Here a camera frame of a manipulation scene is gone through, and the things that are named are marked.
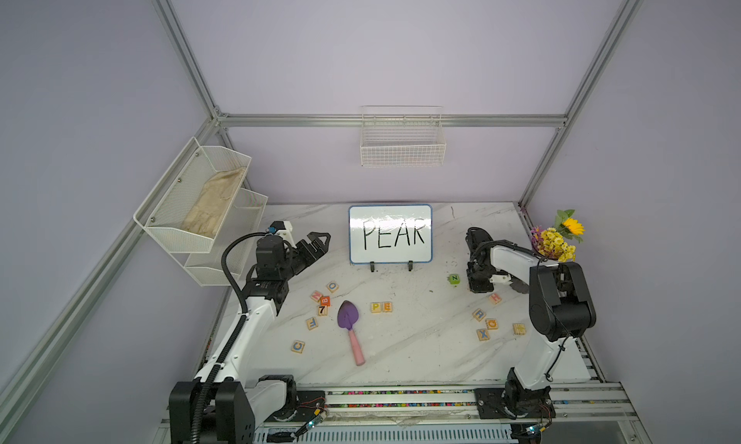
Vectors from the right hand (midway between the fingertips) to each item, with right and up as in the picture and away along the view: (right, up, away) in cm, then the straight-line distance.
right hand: (462, 281), depth 98 cm
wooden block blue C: (-52, -16, -16) cm, 57 cm away
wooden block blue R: (+2, -9, -10) cm, 13 cm away
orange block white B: (-46, -6, -5) cm, 47 cm away
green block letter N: (-3, +1, -1) cm, 3 cm away
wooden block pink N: (-49, -4, -5) cm, 50 cm away
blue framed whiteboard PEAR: (-25, +16, 0) cm, 30 cm away
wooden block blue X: (+3, -14, -13) cm, 19 cm away
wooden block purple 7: (-47, -8, -8) cm, 48 cm away
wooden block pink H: (+9, -5, -5) cm, 12 cm away
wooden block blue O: (-45, -1, -2) cm, 45 cm away
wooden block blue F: (-49, -11, -11) cm, 52 cm away
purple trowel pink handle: (-39, -10, -10) cm, 41 cm away
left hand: (-45, +13, -17) cm, 50 cm away
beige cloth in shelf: (-76, +29, -16) cm, 83 cm away
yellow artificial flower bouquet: (+19, +14, -20) cm, 31 cm away
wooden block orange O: (+6, -12, -11) cm, 17 cm away
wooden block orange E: (-26, -7, -7) cm, 28 cm away
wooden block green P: (-30, -7, -7) cm, 32 cm away
